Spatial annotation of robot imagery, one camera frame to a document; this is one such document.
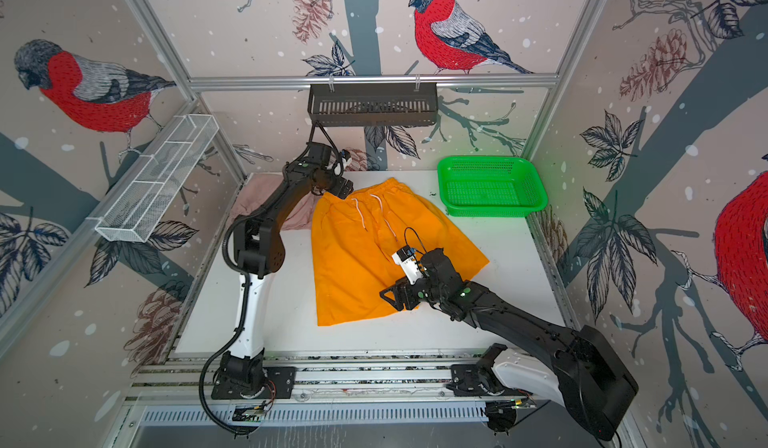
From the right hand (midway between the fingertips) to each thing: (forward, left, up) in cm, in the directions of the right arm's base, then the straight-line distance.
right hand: (387, 292), depth 79 cm
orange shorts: (+23, +13, -8) cm, 28 cm away
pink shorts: (+41, +53, -4) cm, 68 cm away
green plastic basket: (+51, -38, -11) cm, 64 cm away
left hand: (+38, +19, +4) cm, 43 cm away
